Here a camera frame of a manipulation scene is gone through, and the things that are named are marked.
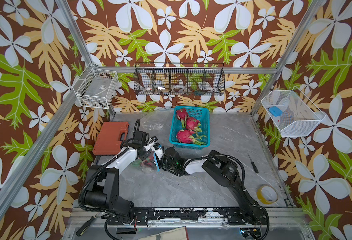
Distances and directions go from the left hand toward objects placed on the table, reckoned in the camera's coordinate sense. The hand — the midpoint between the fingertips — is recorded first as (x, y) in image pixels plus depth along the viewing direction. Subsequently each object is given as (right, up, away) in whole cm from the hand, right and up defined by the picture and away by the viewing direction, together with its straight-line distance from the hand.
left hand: (143, 148), depth 93 cm
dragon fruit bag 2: (+32, +15, +8) cm, 37 cm away
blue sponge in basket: (+79, +22, -7) cm, 83 cm away
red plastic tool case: (-27, +3, +9) cm, 29 cm away
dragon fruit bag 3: (+25, +22, +11) cm, 35 cm away
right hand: (+3, -5, -4) cm, 7 cm away
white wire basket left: (-26, +36, -8) cm, 45 cm away
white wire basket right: (+85, +21, -11) cm, 89 cm away
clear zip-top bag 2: (-4, -10, -1) cm, 10 cm away
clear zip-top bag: (+8, +16, +6) cm, 18 cm away
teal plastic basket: (+41, +22, +20) cm, 51 cm away
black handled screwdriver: (+69, -11, -1) cm, 70 cm away
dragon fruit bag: (+6, -6, -12) cm, 14 cm away
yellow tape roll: (+71, -24, -11) cm, 76 cm away
